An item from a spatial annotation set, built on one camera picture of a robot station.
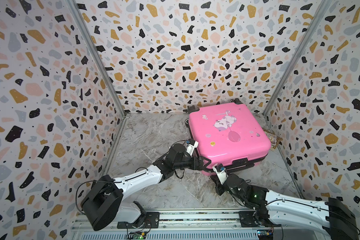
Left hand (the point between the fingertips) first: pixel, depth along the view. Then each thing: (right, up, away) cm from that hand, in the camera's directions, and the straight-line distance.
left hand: (208, 162), depth 75 cm
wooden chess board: (+48, +9, +27) cm, 56 cm away
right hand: (+2, -9, +3) cm, 10 cm away
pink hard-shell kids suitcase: (+13, +14, +7) cm, 20 cm away
